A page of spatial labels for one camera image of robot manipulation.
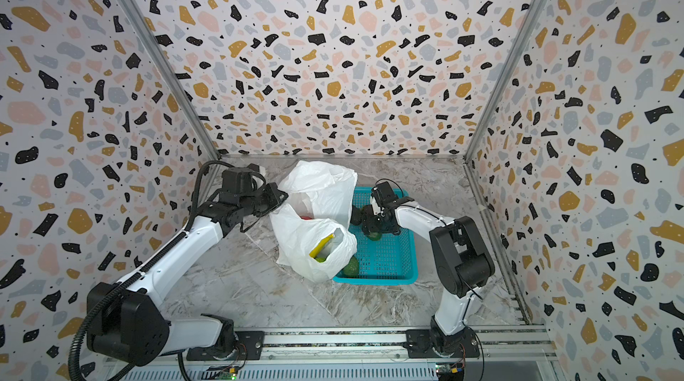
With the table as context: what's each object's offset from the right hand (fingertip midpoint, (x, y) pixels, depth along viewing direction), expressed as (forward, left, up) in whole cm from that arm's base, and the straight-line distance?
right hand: (367, 221), depth 94 cm
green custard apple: (-21, +13, +16) cm, 29 cm away
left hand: (0, +24, +19) cm, 31 cm away
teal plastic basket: (-12, -8, -6) cm, 15 cm away
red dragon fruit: (-9, +18, +18) cm, 27 cm away
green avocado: (-17, +5, 0) cm, 18 cm away
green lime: (-5, -3, -1) cm, 6 cm away
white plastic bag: (0, +16, +12) cm, 20 cm away
